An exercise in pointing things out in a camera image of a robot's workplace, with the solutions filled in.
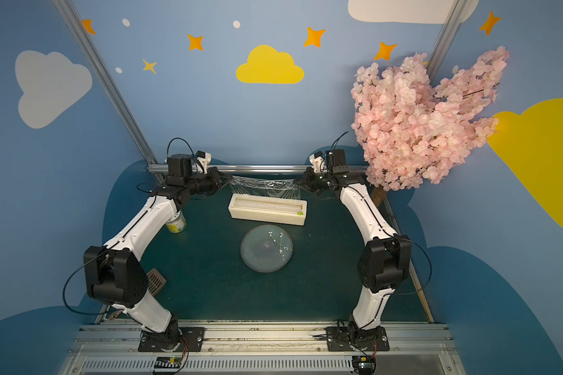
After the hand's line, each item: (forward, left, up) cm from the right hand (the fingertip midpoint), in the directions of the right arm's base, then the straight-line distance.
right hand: (296, 179), depth 84 cm
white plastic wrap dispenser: (-1, +5, -19) cm, 20 cm away
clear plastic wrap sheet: (-2, +3, -3) cm, 5 cm away
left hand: (-1, +23, +3) cm, 23 cm away
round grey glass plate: (-14, +11, -29) cm, 34 cm away
